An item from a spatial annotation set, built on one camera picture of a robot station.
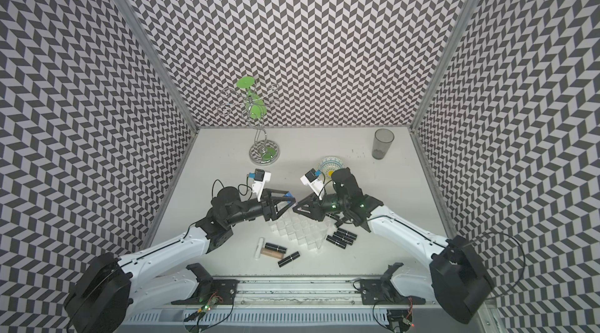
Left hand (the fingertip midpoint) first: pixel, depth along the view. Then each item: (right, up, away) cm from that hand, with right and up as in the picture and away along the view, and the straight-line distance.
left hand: (291, 200), depth 73 cm
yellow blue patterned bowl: (+13, +9, +29) cm, 33 cm away
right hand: (+2, -4, +1) cm, 4 cm away
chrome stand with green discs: (-16, +34, +13) cm, 40 cm away
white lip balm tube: (-12, -19, +8) cm, 24 cm away
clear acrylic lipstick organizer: (+4, -13, +11) cm, 18 cm away
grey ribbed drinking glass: (+36, +20, +24) cm, 48 cm away
